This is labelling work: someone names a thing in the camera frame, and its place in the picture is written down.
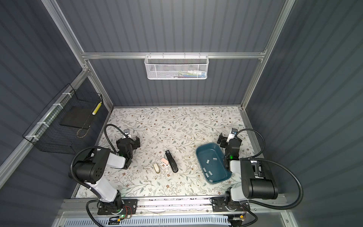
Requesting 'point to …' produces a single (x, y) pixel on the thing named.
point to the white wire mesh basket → (176, 66)
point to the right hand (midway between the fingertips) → (231, 135)
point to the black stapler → (171, 161)
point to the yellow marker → (96, 109)
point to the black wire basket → (61, 126)
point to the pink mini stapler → (165, 162)
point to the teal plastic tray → (210, 157)
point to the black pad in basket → (79, 116)
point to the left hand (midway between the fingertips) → (128, 138)
